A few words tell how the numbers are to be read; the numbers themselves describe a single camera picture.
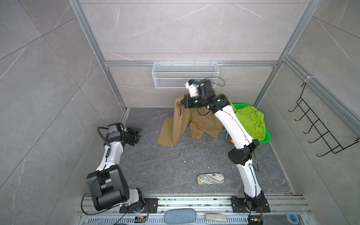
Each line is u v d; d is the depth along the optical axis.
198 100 0.65
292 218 0.70
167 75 1.01
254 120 1.00
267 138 0.91
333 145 0.58
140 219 0.70
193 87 0.69
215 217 0.67
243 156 0.52
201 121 1.06
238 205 0.73
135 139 0.77
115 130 0.66
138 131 0.77
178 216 0.69
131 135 0.76
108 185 0.45
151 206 0.73
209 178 0.80
